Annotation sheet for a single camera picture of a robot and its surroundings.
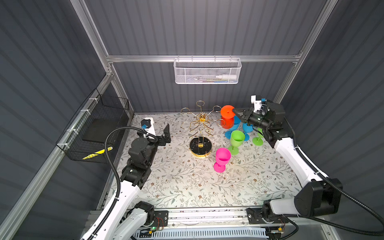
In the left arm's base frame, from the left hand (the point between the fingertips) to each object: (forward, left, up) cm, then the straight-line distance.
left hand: (158, 125), depth 68 cm
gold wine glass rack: (+8, -21, -32) cm, 40 cm away
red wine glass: (+5, -34, -1) cm, 34 cm away
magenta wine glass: (-4, -33, -25) cm, 41 cm away
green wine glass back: (+7, -44, -23) cm, 50 cm away
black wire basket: (-1, +36, -5) cm, 36 cm away
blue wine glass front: (-4, -41, -1) cm, 41 cm away
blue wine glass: (+14, -44, -18) cm, 50 cm away
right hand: (+5, -37, +1) cm, 37 cm away
